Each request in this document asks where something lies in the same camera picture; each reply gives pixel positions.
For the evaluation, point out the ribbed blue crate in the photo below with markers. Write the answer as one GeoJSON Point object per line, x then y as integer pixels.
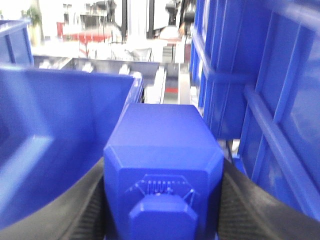
{"type": "Point", "coordinates": [287, 100]}
{"type": "Point", "coordinates": [225, 50]}

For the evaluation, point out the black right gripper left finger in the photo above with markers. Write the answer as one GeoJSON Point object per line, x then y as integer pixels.
{"type": "Point", "coordinates": [62, 217]}

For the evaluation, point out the blue plastic bin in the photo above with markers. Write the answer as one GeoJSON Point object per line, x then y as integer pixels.
{"type": "Point", "coordinates": [50, 120]}
{"type": "Point", "coordinates": [17, 42]}

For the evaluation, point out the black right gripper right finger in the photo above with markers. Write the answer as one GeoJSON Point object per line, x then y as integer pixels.
{"type": "Point", "coordinates": [262, 220]}

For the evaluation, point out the blue plastic box slanted corners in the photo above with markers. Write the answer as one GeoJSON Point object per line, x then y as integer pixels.
{"type": "Point", "coordinates": [162, 140]}

